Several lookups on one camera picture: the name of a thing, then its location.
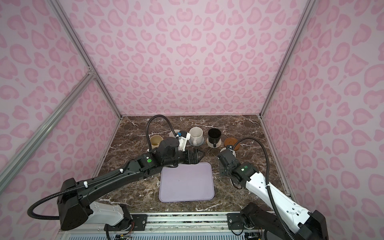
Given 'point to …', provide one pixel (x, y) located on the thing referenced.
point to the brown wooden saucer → (231, 141)
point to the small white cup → (171, 134)
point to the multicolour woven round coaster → (218, 144)
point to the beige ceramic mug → (155, 140)
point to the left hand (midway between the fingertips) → (201, 152)
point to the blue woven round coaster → (195, 145)
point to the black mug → (214, 136)
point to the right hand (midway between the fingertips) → (225, 166)
